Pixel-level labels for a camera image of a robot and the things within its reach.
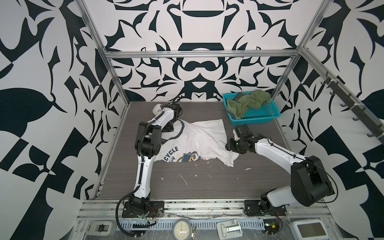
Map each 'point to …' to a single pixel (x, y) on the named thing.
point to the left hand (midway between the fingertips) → (161, 127)
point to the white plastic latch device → (229, 229)
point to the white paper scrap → (248, 168)
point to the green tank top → (255, 100)
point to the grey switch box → (99, 228)
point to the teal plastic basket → (268, 113)
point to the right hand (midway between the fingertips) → (229, 145)
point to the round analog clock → (181, 229)
